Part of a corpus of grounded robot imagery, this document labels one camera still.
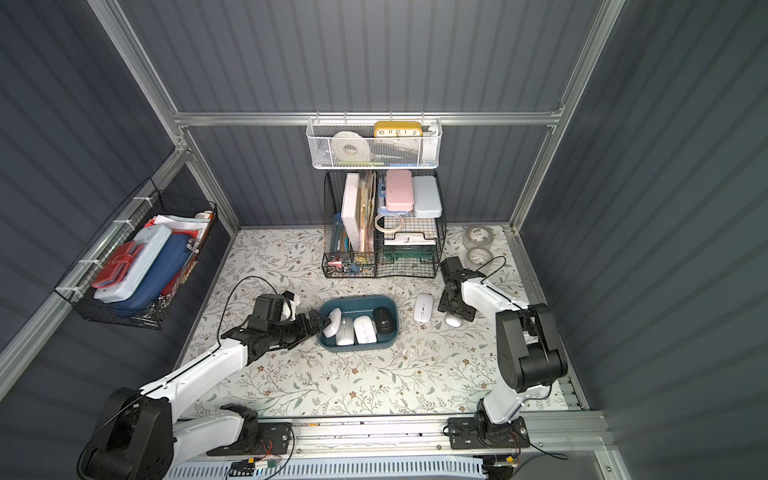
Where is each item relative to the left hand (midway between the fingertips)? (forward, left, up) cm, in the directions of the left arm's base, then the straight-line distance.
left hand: (320, 328), depth 85 cm
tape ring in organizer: (+26, -21, +14) cm, 36 cm away
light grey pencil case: (+36, -33, +16) cm, 51 cm away
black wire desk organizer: (+31, -18, +12) cm, 38 cm away
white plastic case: (+9, +36, +28) cm, 46 cm away
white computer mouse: (+5, -3, -2) cm, 6 cm away
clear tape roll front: (+32, -54, -6) cm, 63 cm away
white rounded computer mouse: (+9, -31, -4) cm, 32 cm away
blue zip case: (+6, +32, +25) cm, 41 cm away
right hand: (+6, -43, -4) cm, 43 cm away
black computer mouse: (+4, -18, -4) cm, 19 cm away
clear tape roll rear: (+41, -55, -5) cm, 69 cm away
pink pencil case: (+38, -23, +19) cm, 49 cm away
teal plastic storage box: (+10, -10, -5) cm, 16 cm away
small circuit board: (-32, +15, -10) cm, 37 cm away
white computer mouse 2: (+1, -13, -4) cm, 13 cm away
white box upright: (+30, -8, +18) cm, 36 cm away
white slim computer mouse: (+1, -7, -5) cm, 8 cm away
